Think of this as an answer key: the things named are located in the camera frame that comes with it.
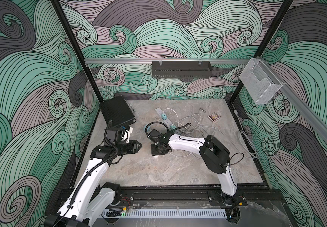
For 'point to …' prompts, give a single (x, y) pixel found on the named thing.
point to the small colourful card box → (214, 116)
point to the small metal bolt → (201, 109)
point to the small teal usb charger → (164, 117)
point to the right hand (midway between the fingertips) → (152, 154)
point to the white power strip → (166, 121)
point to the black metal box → (117, 109)
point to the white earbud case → (155, 156)
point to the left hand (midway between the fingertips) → (138, 144)
